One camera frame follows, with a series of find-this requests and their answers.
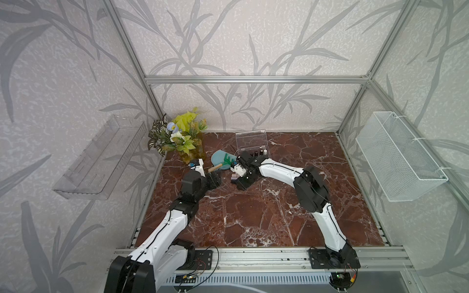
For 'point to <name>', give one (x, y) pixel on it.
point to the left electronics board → (184, 278)
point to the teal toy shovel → (218, 157)
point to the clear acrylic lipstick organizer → (252, 141)
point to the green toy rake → (228, 160)
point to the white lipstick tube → (265, 152)
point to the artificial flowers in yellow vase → (182, 134)
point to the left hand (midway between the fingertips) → (217, 172)
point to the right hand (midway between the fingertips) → (240, 183)
